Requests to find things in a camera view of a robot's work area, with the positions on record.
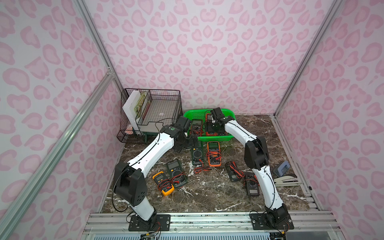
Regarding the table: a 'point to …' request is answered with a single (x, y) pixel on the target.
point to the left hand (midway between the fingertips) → (192, 143)
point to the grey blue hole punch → (282, 168)
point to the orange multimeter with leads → (214, 154)
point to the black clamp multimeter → (252, 185)
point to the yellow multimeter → (163, 183)
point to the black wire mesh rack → (144, 110)
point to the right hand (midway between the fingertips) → (208, 127)
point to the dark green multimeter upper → (198, 158)
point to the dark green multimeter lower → (178, 176)
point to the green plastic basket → (197, 116)
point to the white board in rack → (129, 108)
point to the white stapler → (289, 181)
